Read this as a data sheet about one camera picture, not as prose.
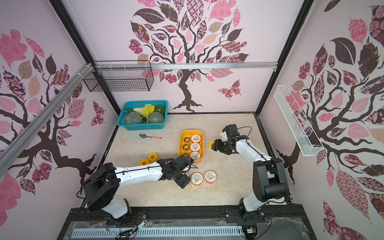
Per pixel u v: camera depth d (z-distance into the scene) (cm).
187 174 76
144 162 92
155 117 103
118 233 71
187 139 103
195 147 98
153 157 95
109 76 95
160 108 113
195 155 95
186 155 95
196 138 103
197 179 85
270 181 44
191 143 100
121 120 108
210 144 100
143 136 106
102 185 48
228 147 70
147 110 113
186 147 99
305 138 74
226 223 71
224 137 84
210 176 86
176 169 66
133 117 101
